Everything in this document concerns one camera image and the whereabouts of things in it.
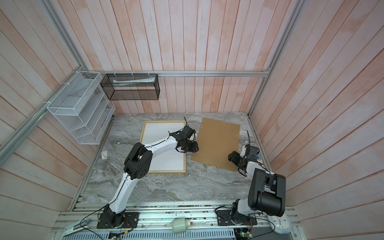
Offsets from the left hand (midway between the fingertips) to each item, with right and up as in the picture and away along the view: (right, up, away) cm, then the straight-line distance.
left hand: (196, 151), depth 98 cm
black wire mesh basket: (-46, +45, +7) cm, 65 cm away
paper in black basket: (-48, +43, -9) cm, 65 cm away
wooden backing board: (+15, +7, +10) cm, 19 cm away
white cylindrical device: (-9, -28, -32) cm, 44 cm away
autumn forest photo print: (-17, -5, 0) cm, 18 cm away
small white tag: (-61, -3, -2) cm, 61 cm away
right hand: (+24, -3, -3) cm, 24 cm away
